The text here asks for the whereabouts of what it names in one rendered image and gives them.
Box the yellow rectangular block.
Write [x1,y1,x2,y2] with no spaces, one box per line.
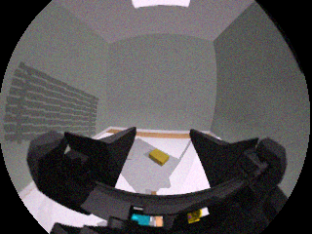
[148,148,169,165]

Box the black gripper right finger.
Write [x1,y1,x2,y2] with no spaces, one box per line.
[190,129,258,187]

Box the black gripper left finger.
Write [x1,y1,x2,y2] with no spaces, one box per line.
[63,128,137,188]

